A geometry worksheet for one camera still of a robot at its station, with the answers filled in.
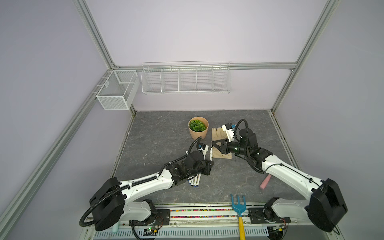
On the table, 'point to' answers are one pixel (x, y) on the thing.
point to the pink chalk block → (264, 183)
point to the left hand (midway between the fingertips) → (213, 165)
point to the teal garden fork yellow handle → (241, 209)
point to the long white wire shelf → (186, 78)
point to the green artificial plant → (197, 125)
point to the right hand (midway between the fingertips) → (212, 144)
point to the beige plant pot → (194, 135)
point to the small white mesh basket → (117, 91)
